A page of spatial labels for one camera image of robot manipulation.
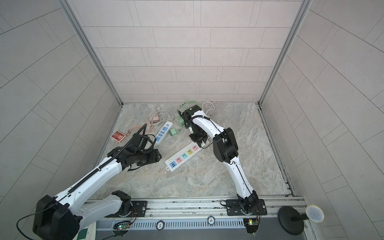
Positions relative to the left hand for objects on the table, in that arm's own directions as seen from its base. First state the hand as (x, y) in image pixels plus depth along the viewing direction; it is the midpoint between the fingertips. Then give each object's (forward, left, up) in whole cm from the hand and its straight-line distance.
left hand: (161, 156), depth 80 cm
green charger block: (+20, -3, -5) cm, 21 cm away
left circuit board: (-30, +12, -5) cm, 33 cm away
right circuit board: (-30, -45, -8) cm, 55 cm away
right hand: (+10, -22, -4) cm, 25 cm away
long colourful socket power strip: (+2, -11, -5) cm, 12 cm away
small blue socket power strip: (+19, +2, -5) cm, 20 cm away
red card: (+17, +32, -7) cm, 37 cm away
